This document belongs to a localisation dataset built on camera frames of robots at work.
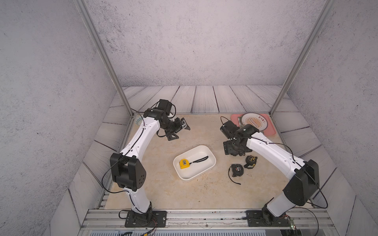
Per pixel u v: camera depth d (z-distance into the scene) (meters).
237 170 0.86
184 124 0.74
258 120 1.15
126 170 0.46
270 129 1.10
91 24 0.76
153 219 0.72
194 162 0.94
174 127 0.72
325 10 0.71
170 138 0.77
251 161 0.90
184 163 0.91
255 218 0.73
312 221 0.73
